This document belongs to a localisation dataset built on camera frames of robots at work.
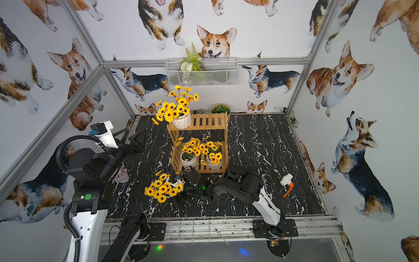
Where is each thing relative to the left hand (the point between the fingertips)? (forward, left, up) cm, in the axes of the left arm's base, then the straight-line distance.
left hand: (139, 127), depth 60 cm
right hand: (-12, -3, -37) cm, 39 cm away
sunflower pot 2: (+5, -15, -26) cm, 30 cm away
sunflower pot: (-14, -4, -25) cm, 29 cm away
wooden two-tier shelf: (+15, -22, -14) cm, 30 cm away
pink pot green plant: (+41, -30, -30) cm, 59 cm away
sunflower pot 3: (+1, -27, -24) cm, 36 cm away
